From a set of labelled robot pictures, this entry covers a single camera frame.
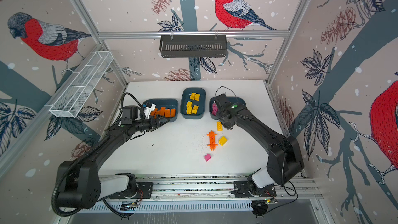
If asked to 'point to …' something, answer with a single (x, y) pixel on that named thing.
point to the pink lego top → (214, 109)
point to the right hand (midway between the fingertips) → (218, 119)
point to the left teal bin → (167, 103)
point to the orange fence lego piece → (212, 144)
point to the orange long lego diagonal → (167, 113)
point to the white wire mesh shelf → (81, 84)
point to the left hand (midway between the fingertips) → (165, 122)
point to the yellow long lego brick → (219, 127)
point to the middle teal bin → (185, 97)
